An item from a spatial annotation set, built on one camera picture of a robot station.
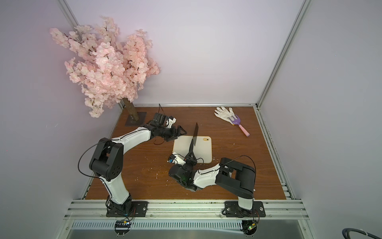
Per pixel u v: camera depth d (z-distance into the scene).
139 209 0.73
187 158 0.75
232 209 0.73
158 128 0.72
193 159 0.76
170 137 0.83
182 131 0.85
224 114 1.14
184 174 0.66
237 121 1.07
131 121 1.11
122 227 0.72
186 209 0.74
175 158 0.76
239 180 0.45
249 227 0.70
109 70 0.65
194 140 0.93
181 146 0.95
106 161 0.49
